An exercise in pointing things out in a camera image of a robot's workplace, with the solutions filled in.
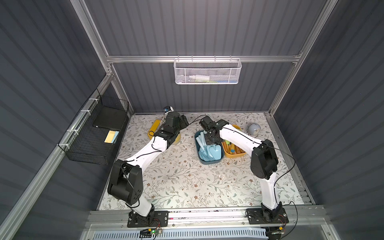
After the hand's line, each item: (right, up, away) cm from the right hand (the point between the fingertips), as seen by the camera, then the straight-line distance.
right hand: (211, 141), depth 92 cm
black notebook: (-59, +14, -7) cm, 61 cm away
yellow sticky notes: (-53, +4, -16) cm, 56 cm away
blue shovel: (+3, -6, -2) cm, 7 cm away
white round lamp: (+30, +8, +9) cm, 33 cm away
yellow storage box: (+12, -9, -1) cm, 15 cm away
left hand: (-17, +14, -6) cm, 23 cm away
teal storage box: (-3, -13, -3) cm, 13 cm away
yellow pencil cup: (-22, 0, +8) cm, 23 cm away
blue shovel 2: (-6, -7, +2) cm, 9 cm away
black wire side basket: (-61, +4, -20) cm, 65 cm away
